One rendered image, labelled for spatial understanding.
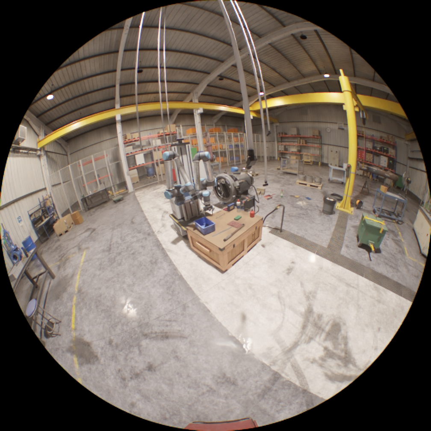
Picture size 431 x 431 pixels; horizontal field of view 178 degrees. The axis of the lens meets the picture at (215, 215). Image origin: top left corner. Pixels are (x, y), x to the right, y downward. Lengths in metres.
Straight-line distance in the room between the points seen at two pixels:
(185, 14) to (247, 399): 9.55
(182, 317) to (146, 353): 0.63
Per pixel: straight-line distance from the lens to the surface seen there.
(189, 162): 2.54
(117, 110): 10.35
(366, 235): 3.10
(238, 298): 1.77
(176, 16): 7.98
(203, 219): 2.16
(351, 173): 4.60
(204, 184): 2.47
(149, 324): 1.87
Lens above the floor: 1.55
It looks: 27 degrees down
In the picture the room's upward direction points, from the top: 7 degrees counter-clockwise
